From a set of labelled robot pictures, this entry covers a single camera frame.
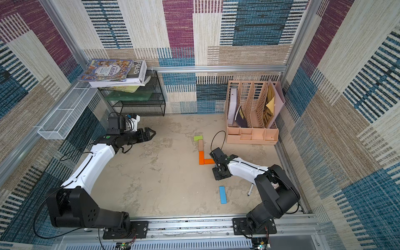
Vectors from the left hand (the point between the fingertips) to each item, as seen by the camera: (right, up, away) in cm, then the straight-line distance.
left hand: (148, 133), depth 84 cm
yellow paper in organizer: (+67, +16, +6) cm, 69 cm away
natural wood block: (+27, -8, +19) cm, 34 cm away
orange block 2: (+32, -18, +13) cm, 39 cm away
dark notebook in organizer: (+55, +9, +25) cm, 61 cm away
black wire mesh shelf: (-6, +19, +35) cm, 40 cm away
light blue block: (+39, -33, -1) cm, 51 cm away
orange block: (+28, -16, +15) cm, 35 cm away
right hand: (+38, -23, +8) cm, 45 cm away
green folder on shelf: (-21, +23, +15) cm, 34 cm away
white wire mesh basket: (-36, +4, -13) cm, 38 cm away
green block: (+24, -4, +23) cm, 34 cm away
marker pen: (+55, -30, +2) cm, 62 cm away
